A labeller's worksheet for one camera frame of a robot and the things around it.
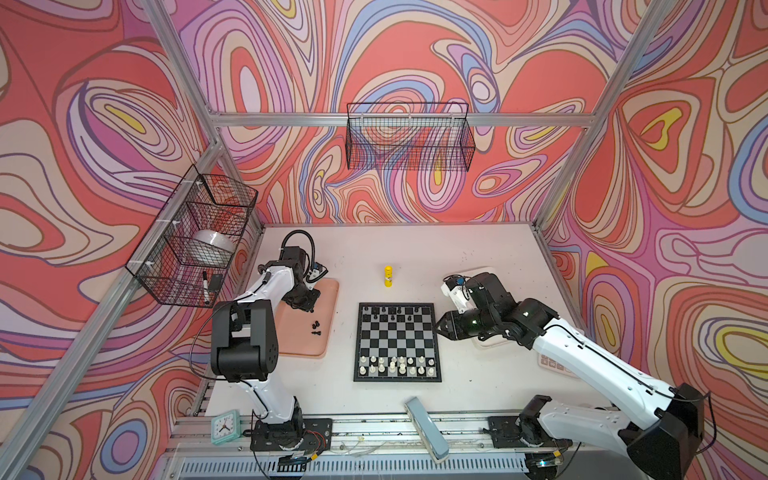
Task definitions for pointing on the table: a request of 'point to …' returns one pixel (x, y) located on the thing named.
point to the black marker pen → (206, 288)
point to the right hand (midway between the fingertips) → (442, 334)
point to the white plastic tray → (493, 340)
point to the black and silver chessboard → (397, 342)
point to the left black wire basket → (182, 259)
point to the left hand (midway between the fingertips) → (309, 301)
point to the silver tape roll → (214, 239)
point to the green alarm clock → (225, 427)
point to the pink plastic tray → (308, 333)
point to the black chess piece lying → (316, 332)
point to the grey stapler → (428, 431)
